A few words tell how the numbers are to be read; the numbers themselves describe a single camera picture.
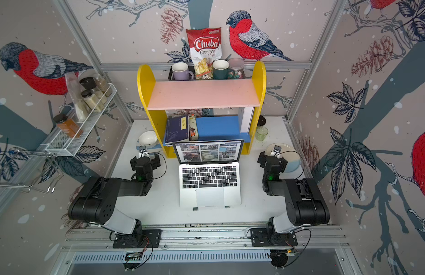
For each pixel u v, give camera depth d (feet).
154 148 3.33
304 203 1.46
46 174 2.20
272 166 2.30
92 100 2.50
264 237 2.39
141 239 2.35
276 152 2.56
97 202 1.52
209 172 2.74
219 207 2.67
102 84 2.79
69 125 2.19
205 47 2.60
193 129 3.12
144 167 2.34
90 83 2.57
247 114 2.77
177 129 3.11
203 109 4.01
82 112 2.31
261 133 3.61
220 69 2.62
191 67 2.80
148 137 3.51
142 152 2.59
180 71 2.67
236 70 2.80
